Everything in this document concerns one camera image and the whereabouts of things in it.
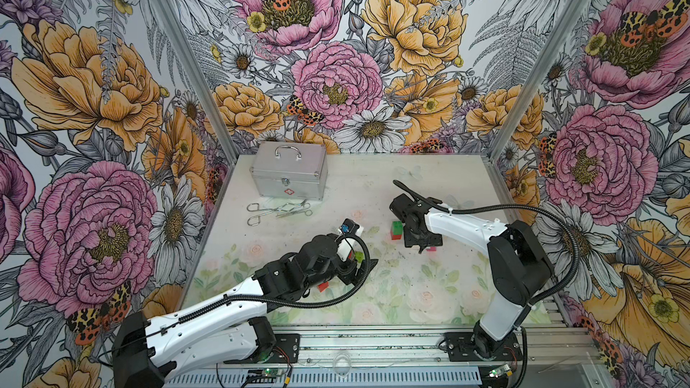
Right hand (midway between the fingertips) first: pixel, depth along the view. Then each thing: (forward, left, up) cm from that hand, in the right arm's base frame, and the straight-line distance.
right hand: (424, 246), depth 89 cm
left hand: (-9, +21, +13) cm, 27 cm away
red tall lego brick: (+7, +7, -4) cm, 11 cm away
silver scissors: (+21, +42, -4) cm, 47 cm away
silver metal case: (+25, +44, +12) cm, 52 cm away
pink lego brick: (+1, -4, -3) cm, 5 cm away
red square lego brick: (-12, +32, 0) cm, 34 cm away
